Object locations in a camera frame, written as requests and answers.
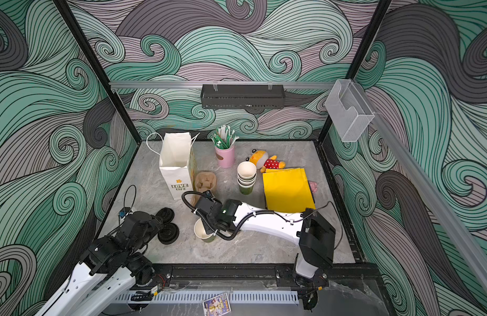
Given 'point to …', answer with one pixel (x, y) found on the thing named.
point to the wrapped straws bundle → (223, 137)
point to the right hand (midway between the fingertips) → (210, 223)
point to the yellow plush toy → (261, 159)
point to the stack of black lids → (169, 234)
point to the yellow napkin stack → (287, 190)
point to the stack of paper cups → (247, 173)
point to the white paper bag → (174, 162)
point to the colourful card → (217, 305)
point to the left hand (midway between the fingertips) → (161, 220)
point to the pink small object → (313, 186)
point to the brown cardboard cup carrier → (205, 181)
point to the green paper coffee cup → (201, 232)
